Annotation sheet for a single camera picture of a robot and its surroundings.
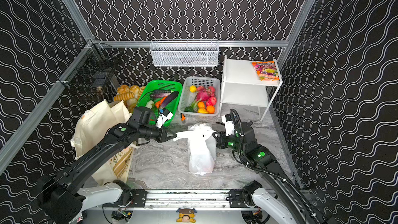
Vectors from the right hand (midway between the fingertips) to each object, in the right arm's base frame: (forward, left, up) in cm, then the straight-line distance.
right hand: (214, 133), depth 73 cm
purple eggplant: (+37, +31, -16) cm, 51 cm away
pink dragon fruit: (+36, +6, -10) cm, 38 cm away
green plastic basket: (+35, +47, -16) cm, 60 cm away
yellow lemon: (+48, +14, -17) cm, 53 cm away
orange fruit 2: (+28, +1, -16) cm, 32 cm away
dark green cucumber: (+28, +15, -16) cm, 36 cm away
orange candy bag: (+29, -27, +13) cm, 42 cm away
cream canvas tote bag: (+4, +58, +4) cm, 58 cm away
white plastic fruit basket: (+40, +18, -17) cm, 47 cm away
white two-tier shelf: (+24, -14, +8) cm, 29 cm away
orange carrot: (+33, +38, -16) cm, 52 cm away
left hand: (-2, +16, +1) cm, 16 cm away
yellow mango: (+25, +6, -15) cm, 30 cm away
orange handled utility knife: (+23, +19, -20) cm, 36 cm away
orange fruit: (+32, +7, -16) cm, 36 cm away
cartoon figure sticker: (-30, +13, -19) cm, 38 cm away
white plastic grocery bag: (-5, +6, 0) cm, 8 cm away
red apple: (+32, 0, -13) cm, 35 cm away
